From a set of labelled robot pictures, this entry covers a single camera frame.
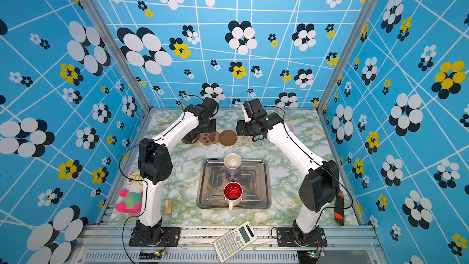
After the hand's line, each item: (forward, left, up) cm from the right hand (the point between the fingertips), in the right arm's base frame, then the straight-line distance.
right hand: (243, 128), depth 84 cm
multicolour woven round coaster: (+8, -1, -20) cm, 22 cm away
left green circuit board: (-47, +34, -21) cm, 62 cm away
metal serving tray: (-14, -5, -26) cm, 30 cm away
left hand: (+8, +16, -9) cm, 20 cm away
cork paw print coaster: (+9, +20, -20) cm, 30 cm away
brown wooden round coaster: (+9, +9, -21) cm, 25 cm away
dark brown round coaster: (-15, +21, +12) cm, 29 cm away
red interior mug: (-23, +5, -21) cm, 31 cm away
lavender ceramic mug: (-7, +6, -19) cm, 21 cm away
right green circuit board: (-45, -27, -23) cm, 57 cm away
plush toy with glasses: (-27, +49, -15) cm, 58 cm away
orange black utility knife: (-32, -41, -20) cm, 56 cm away
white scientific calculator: (-42, +4, -20) cm, 46 cm away
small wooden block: (-29, +34, -20) cm, 49 cm away
